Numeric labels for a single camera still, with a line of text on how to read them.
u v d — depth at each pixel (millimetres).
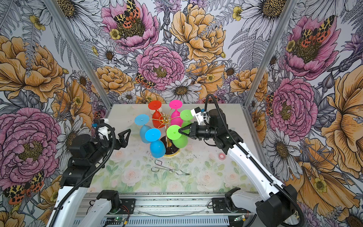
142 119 733
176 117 752
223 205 746
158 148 739
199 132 619
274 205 373
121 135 598
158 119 743
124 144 626
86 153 489
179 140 762
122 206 730
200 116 659
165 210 745
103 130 576
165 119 732
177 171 865
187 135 629
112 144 476
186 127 659
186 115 760
